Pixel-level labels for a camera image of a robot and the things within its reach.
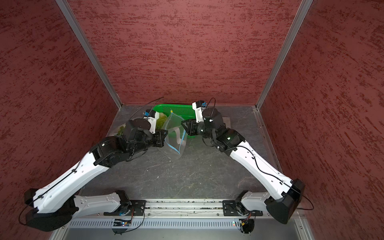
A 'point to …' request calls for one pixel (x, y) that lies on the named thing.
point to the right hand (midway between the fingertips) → (182, 127)
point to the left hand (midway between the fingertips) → (166, 136)
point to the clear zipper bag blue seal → (117, 130)
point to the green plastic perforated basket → (177, 113)
